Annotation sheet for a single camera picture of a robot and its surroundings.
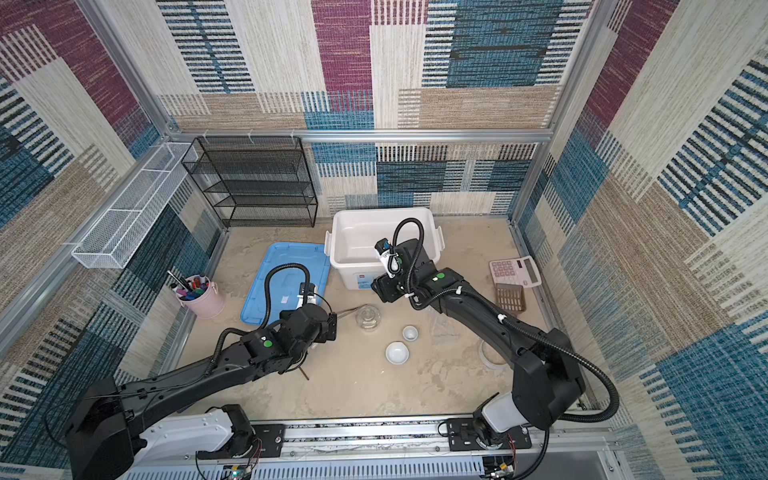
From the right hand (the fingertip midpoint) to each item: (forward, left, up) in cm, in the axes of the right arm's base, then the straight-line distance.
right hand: (384, 283), depth 82 cm
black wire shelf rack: (+46, +46, 0) cm, 66 cm away
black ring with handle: (-19, +22, -6) cm, 30 cm away
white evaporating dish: (-14, -3, -15) cm, 20 cm away
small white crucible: (-8, -7, -15) cm, 19 cm away
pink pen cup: (+2, +54, -6) cm, 54 cm away
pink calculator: (+13, -46, -15) cm, 50 cm away
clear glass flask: (-4, +5, -11) cm, 13 cm away
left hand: (-6, +17, -3) cm, 18 cm away
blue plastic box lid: (-11, +20, +18) cm, 29 cm away
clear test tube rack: (-7, -18, -16) cm, 25 cm away
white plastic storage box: (+30, +11, -13) cm, 35 cm away
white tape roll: (-17, -31, -17) cm, 39 cm away
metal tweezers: (+1, +11, -15) cm, 19 cm away
